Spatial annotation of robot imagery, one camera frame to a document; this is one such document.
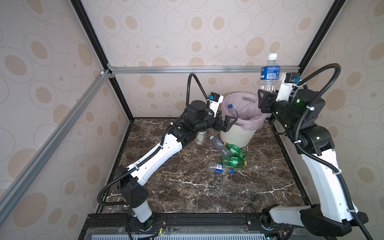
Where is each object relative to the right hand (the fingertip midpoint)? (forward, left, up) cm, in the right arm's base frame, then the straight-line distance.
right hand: (267, 90), depth 57 cm
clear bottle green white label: (+14, +24, -47) cm, 55 cm away
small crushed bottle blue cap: (-9, +15, -47) cm, 50 cm away
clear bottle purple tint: (+8, +12, -48) cm, 50 cm away
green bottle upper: (+3, +2, -47) cm, 47 cm away
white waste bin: (+8, +3, -39) cm, 40 cm away
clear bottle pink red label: (+28, +4, -32) cm, 42 cm away
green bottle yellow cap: (-5, +5, -47) cm, 48 cm away
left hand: (-3, +11, -9) cm, 15 cm away
